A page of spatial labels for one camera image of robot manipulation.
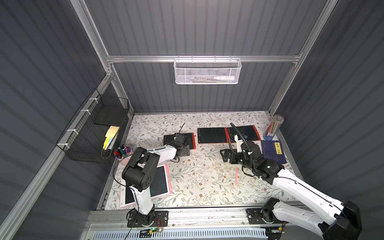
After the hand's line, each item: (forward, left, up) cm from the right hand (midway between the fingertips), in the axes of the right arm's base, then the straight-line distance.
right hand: (229, 150), depth 77 cm
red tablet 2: (+26, -21, -20) cm, 39 cm away
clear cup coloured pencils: (+20, -31, -4) cm, 38 cm away
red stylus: (+18, +19, -18) cm, 32 cm away
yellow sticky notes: (+2, +60, +10) cm, 61 cm away
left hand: (+10, +27, -17) cm, 34 cm away
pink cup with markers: (+1, +59, -4) cm, 59 cm away
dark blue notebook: (+11, -34, -17) cm, 39 cm away
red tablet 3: (+26, +5, -21) cm, 33 cm away
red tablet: (+22, +37, -20) cm, 48 cm away
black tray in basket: (+14, +62, +12) cm, 65 cm away
